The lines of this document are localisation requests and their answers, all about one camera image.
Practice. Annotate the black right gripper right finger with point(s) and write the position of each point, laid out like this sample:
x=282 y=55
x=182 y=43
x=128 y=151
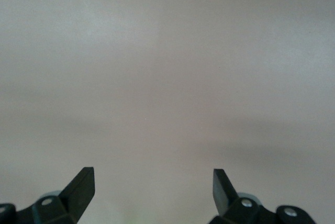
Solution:
x=227 y=200

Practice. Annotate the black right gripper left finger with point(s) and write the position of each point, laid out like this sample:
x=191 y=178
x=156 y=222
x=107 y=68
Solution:
x=76 y=195

